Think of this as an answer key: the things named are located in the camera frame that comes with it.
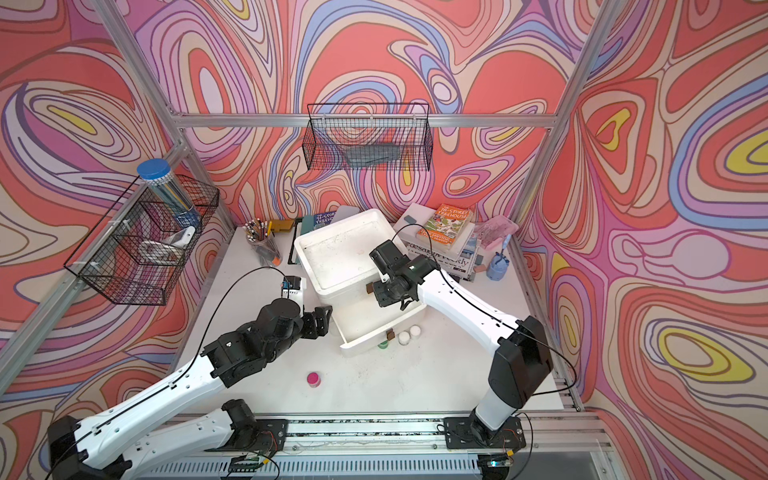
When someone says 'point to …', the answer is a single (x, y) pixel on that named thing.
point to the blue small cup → (497, 267)
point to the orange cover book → (443, 225)
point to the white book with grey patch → (410, 219)
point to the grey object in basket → (371, 154)
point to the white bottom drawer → (364, 326)
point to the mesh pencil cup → (260, 235)
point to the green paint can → (383, 345)
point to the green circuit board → (245, 464)
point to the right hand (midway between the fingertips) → (389, 300)
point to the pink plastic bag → (494, 229)
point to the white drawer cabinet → (335, 257)
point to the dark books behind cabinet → (312, 222)
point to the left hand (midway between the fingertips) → (324, 308)
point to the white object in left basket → (167, 252)
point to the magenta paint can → (313, 379)
